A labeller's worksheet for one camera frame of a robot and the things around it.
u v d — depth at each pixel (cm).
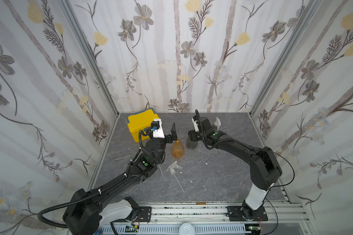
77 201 39
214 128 96
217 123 89
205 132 69
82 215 39
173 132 65
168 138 65
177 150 97
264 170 47
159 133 62
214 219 73
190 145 100
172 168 90
